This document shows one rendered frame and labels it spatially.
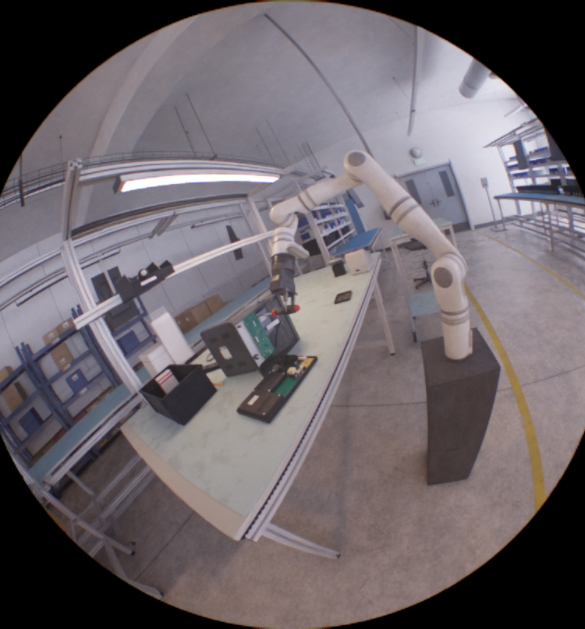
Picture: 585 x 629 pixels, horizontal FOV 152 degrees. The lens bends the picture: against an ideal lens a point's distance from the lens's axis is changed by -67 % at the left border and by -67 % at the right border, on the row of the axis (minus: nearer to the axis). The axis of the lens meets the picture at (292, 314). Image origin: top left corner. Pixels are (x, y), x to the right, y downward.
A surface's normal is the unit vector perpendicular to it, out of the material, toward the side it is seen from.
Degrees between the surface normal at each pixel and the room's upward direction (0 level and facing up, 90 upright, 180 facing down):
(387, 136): 90
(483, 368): 0
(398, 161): 90
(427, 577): 0
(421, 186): 90
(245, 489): 0
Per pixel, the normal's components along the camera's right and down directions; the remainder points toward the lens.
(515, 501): -0.40, -0.87
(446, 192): -0.43, 0.47
